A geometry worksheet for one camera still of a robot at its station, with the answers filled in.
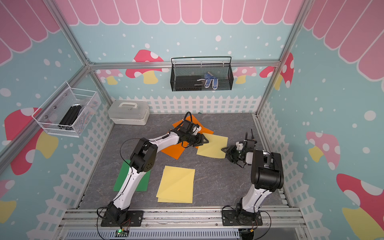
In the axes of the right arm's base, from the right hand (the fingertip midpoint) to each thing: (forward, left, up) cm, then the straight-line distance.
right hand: (223, 150), depth 97 cm
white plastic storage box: (+27, +66, +10) cm, 71 cm away
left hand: (+5, +11, 0) cm, 12 cm away
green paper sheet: (-23, +46, +27) cm, 58 cm away
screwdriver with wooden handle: (+12, -23, -2) cm, 26 cm away
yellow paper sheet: (-21, +29, -2) cm, 36 cm away
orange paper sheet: (+16, +13, +1) cm, 21 cm away
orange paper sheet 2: (0, +31, -1) cm, 31 cm away
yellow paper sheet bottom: (+5, +5, -7) cm, 10 cm away
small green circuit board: (-44, +54, -4) cm, 70 cm away
